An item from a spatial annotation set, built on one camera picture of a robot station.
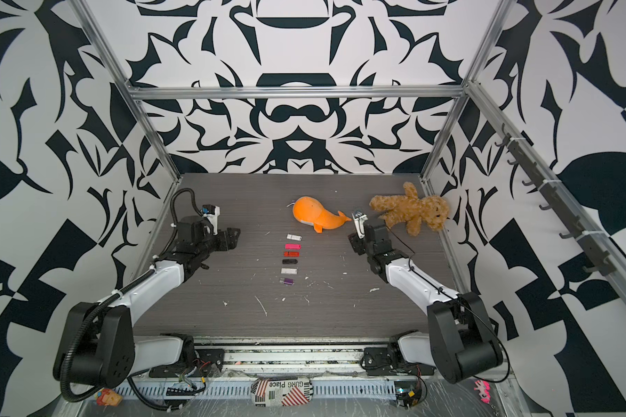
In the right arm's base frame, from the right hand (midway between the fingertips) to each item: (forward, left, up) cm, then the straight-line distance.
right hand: (364, 224), depth 90 cm
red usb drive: (-5, +26, -12) cm, 29 cm away
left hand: (-1, +47, +1) cm, 47 cm away
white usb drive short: (-11, +26, -11) cm, 31 cm away
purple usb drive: (-15, +26, -11) cm, 32 cm away
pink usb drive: (-1, +25, -12) cm, 28 cm away
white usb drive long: (+1, +25, -10) cm, 27 cm away
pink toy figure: (-46, -28, -12) cm, 55 cm away
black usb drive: (-8, +26, -11) cm, 29 cm away
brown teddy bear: (+10, -21, -6) cm, 24 cm away
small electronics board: (-46, -8, -13) cm, 48 cm away
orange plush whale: (+9, +18, -4) cm, 21 cm away
